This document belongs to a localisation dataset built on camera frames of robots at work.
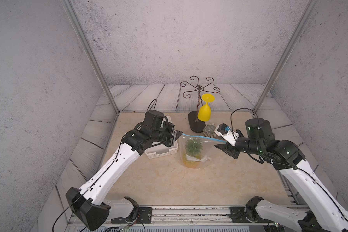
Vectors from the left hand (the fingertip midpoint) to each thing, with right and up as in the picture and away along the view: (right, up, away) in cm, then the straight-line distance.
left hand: (187, 130), depth 66 cm
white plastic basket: (-16, -14, +25) cm, 33 cm away
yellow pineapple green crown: (+3, -15, +11) cm, 18 cm away
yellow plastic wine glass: (+12, +10, +23) cm, 28 cm away
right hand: (+14, -4, -3) cm, 15 cm away
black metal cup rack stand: (+9, +2, +45) cm, 46 cm away
